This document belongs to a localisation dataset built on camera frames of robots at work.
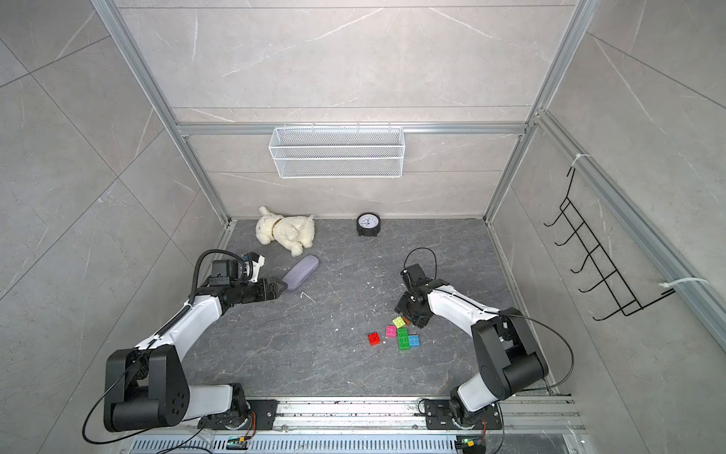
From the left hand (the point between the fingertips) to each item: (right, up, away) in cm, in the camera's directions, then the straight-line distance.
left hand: (276, 283), depth 89 cm
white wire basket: (+18, +46, +12) cm, 51 cm away
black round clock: (+29, +20, +26) cm, 44 cm away
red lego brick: (+31, -17, -3) cm, 36 cm away
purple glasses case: (+5, +3, +12) cm, 13 cm away
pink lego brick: (+37, -15, -1) cm, 40 cm away
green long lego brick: (+40, -17, -3) cm, 44 cm away
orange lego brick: (+41, -10, -8) cm, 43 cm away
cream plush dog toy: (+2, +16, +13) cm, 21 cm away
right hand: (+41, -10, +2) cm, 42 cm away
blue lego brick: (+44, -18, -3) cm, 47 cm away
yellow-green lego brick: (+39, -12, 0) cm, 41 cm away
